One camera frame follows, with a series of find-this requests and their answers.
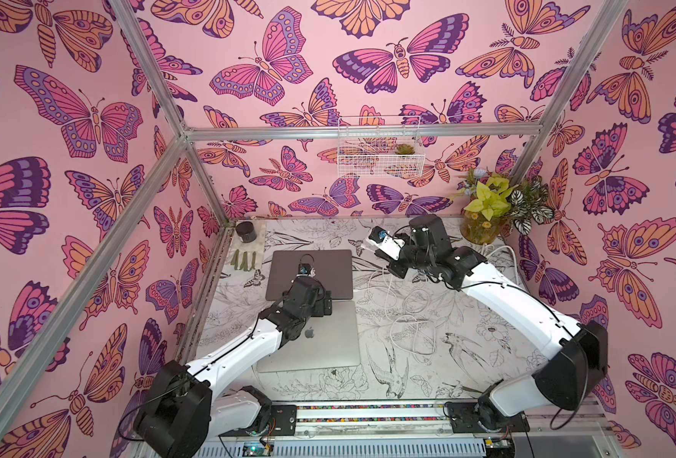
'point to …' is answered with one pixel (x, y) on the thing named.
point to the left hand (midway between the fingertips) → (318, 292)
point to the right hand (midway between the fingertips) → (382, 248)
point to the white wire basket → (383, 156)
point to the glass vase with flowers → (492, 203)
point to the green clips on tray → (234, 260)
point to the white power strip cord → (483, 249)
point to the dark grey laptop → (333, 267)
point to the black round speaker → (246, 232)
